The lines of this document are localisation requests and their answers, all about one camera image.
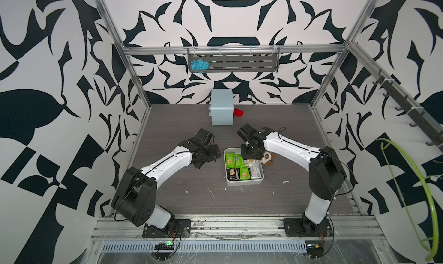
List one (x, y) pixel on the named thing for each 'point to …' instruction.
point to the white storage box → (241, 183)
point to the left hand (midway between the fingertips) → (211, 153)
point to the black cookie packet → (233, 173)
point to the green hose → (430, 191)
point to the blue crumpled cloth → (199, 64)
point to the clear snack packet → (255, 172)
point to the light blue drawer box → (221, 109)
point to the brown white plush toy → (267, 158)
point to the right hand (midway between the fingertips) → (243, 153)
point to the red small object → (237, 112)
